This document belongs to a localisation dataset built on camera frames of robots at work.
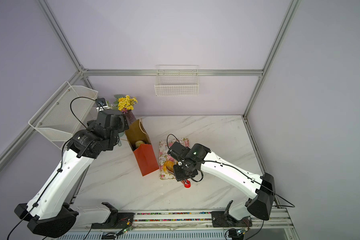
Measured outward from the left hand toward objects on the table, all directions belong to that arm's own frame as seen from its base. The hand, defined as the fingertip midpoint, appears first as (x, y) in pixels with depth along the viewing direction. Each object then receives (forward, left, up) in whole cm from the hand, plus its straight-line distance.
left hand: (109, 122), depth 65 cm
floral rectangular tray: (+4, -20, -38) cm, 43 cm away
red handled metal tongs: (-22, -34, -14) cm, 43 cm away
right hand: (-17, -32, -22) cm, 42 cm away
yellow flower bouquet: (+25, +3, -10) cm, 27 cm away
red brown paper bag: (+9, -5, -28) cm, 30 cm away
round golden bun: (-4, -24, -34) cm, 41 cm away
